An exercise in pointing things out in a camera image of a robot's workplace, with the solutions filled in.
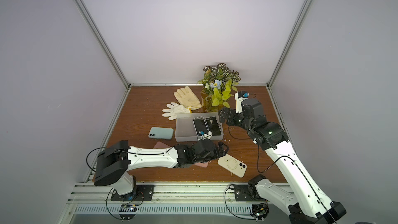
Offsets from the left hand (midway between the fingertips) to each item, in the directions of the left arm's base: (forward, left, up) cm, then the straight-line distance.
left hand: (227, 153), depth 74 cm
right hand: (+13, +1, +19) cm, 23 cm away
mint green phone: (+16, +39, -12) cm, 44 cm away
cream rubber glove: (+45, +26, -12) cm, 54 cm away
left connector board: (-23, +48, -16) cm, 56 cm away
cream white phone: (-2, -4, -12) cm, 13 cm away
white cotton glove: (+35, +33, -12) cm, 50 cm away
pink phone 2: (-5, +12, -3) cm, 13 cm away
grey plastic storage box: (+20, +24, -14) cm, 34 cm away
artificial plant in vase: (+33, +4, +16) cm, 37 cm away
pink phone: (+9, +38, -12) cm, 41 cm away
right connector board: (-22, -15, -13) cm, 30 cm away
